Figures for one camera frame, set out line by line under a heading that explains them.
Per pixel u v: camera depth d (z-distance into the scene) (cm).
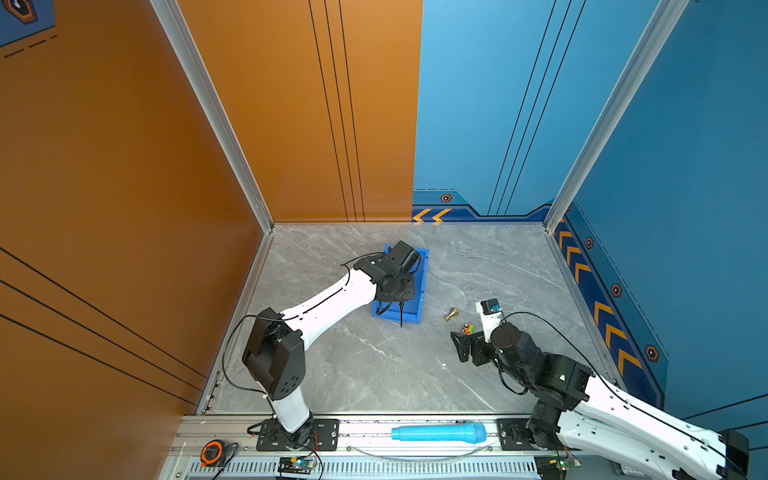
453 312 94
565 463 70
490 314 63
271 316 47
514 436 72
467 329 89
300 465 71
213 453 68
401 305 83
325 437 74
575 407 50
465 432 72
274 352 44
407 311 86
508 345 53
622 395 48
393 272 63
